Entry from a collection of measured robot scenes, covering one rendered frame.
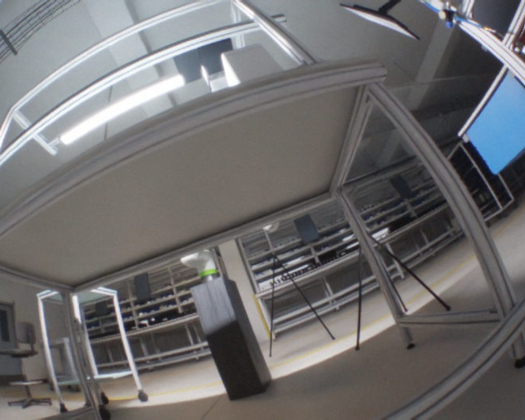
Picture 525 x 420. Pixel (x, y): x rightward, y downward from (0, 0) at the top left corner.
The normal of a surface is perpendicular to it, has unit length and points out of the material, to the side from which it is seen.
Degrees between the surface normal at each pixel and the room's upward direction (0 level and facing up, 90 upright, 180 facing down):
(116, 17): 180
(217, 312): 90
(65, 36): 180
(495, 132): 90
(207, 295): 90
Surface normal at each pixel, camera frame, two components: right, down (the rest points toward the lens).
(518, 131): -0.93, 0.36
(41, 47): 0.35, 0.84
